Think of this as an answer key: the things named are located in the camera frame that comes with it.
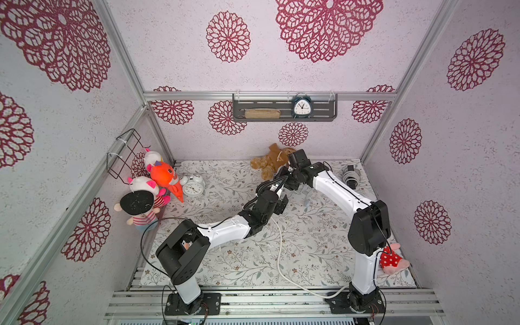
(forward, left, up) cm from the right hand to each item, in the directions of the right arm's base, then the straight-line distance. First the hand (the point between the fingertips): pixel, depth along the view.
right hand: (275, 176), depth 89 cm
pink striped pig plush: (-8, +54, +4) cm, 55 cm away
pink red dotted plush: (-31, -45, -14) cm, 57 cm away
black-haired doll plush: (-18, +52, +5) cm, 55 cm away
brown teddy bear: (+19, +2, -11) cm, 22 cm away
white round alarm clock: (+2, +40, -9) cm, 41 cm away
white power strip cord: (-39, -6, -18) cm, 43 cm away
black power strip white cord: (+11, -41, -14) cm, 44 cm away
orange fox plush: (-3, +48, +4) cm, 48 cm away
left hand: (-7, -1, -2) cm, 7 cm away
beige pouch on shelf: (+21, +6, +18) cm, 29 cm away
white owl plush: (+9, +58, +3) cm, 59 cm away
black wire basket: (-7, +58, +16) cm, 61 cm away
